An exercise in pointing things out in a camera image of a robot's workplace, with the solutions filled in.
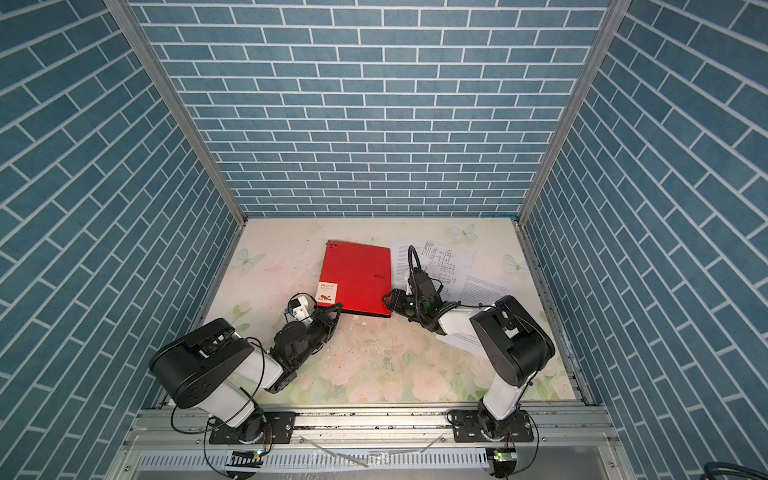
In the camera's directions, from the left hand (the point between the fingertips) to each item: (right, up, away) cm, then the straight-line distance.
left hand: (346, 306), depth 85 cm
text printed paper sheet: (+42, 0, +14) cm, 44 cm away
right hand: (+11, +1, +7) cm, 13 cm away
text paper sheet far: (+16, +11, +21) cm, 28 cm away
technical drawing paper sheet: (+33, +10, +21) cm, 40 cm away
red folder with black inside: (+1, +7, +14) cm, 15 cm away
